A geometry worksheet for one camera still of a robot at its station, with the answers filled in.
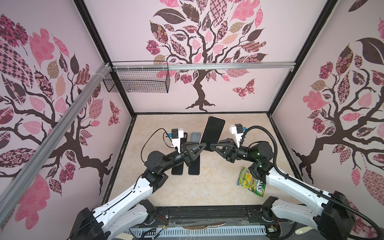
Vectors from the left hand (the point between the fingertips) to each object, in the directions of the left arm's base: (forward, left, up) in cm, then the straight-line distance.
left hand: (206, 147), depth 58 cm
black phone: (+6, +5, -35) cm, 36 cm away
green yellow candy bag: (-2, -24, -32) cm, 40 cm away
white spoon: (-25, -47, -34) cm, 63 cm away
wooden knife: (-24, +1, -35) cm, 42 cm away
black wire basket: (+76, +52, -20) cm, 94 cm away
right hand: (0, -2, +1) cm, 3 cm away
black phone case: (+28, +12, -35) cm, 47 cm away
